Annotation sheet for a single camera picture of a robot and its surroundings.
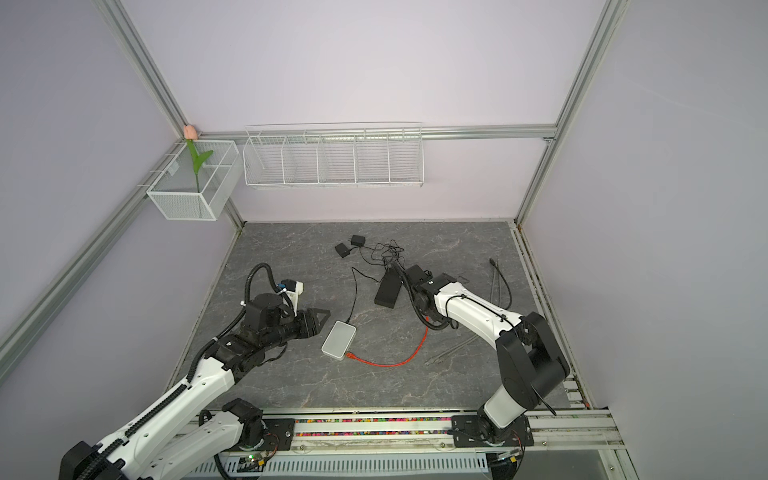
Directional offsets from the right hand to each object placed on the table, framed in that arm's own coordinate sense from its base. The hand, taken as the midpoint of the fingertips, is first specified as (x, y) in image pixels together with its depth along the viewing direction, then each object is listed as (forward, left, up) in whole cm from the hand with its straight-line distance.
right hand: (458, 298), depth 86 cm
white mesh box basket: (+19, +78, +24) cm, 84 cm away
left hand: (-8, +38, +3) cm, 38 cm away
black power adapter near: (+27, +39, -10) cm, 48 cm away
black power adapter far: (+33, +33, -11) cm, 48 cm away
